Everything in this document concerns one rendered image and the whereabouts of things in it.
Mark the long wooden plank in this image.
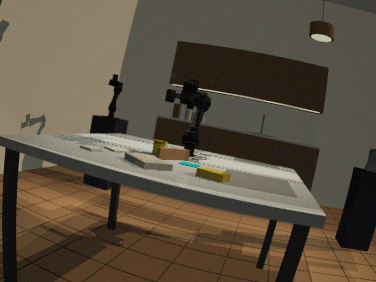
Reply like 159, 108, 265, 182
156, 147, 190, 161

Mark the translucent yellow cup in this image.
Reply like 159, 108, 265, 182
152, 139, 168, 155

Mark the yellow rectangular block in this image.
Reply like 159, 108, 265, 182
196, 167, 231, 183

